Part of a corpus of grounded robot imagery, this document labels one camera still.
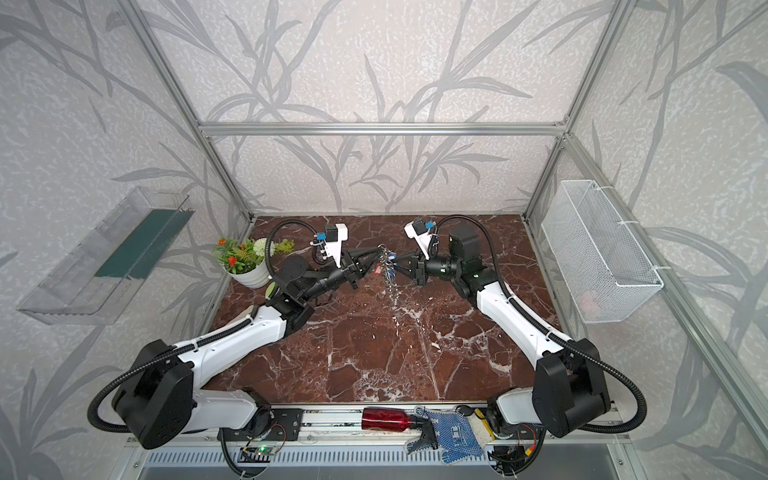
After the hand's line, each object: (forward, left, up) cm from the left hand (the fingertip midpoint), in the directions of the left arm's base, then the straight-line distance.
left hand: (383, 245), depth 68 cm
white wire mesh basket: (-8, -47, +1) cm, 48 cm away
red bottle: (-31, -1, -28) cm, 42 cm away
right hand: (+1, -2, -6) cm, 6 cm away
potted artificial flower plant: (+9, +44, -22) cm, 49 cm away
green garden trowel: (+7, +40, -35) cm, 54 cm away
